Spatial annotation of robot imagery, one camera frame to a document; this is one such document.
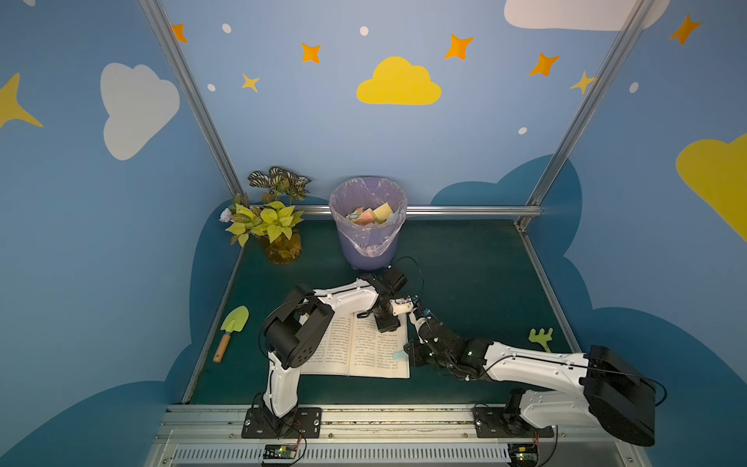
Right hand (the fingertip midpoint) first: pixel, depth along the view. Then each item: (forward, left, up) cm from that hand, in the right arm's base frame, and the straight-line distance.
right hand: (406, 344), depth 83 cm
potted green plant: (+29, +42, +20) cm, 55 cm away
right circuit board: (-24, -30, -7) cm, 39 cm away
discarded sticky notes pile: (+42, +14, +10) cm, 45 cm away
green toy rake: (+7, -43, -6) cm, 44 cm away
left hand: (+11, +5, -4) cm, 13 cm away
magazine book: (0, +15, -3) cm, 16 cm away
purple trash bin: (+29, +16, -1) cm, 33 cm away
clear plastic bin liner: (+47, +14, +17) cm, 52 cm away
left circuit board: (-28, +31, -6) cm, 42 cm away
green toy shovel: (+5, +55, -3) cm, 55 cm away
